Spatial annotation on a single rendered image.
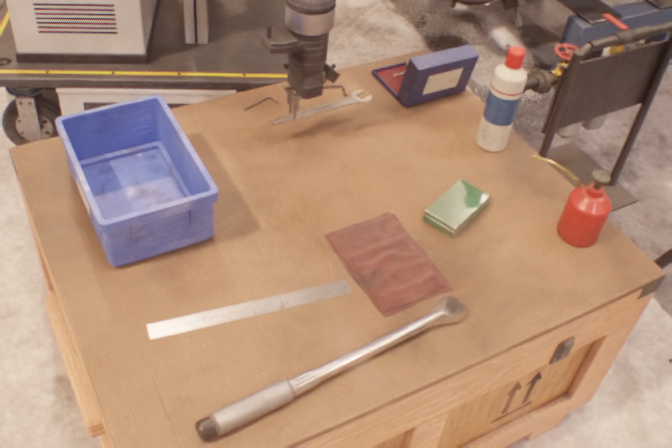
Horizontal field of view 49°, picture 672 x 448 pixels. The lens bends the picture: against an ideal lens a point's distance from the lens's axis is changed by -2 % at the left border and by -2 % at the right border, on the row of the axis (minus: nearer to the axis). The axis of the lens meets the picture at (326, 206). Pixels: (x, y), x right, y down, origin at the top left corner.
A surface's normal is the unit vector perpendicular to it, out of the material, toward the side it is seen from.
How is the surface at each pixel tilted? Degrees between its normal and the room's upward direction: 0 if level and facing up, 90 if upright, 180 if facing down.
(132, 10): 90
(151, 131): 90
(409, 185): 0
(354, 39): 0
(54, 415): 0
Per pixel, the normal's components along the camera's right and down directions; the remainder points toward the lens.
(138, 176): 0.08, -0.72
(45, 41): 0.07, 0.69
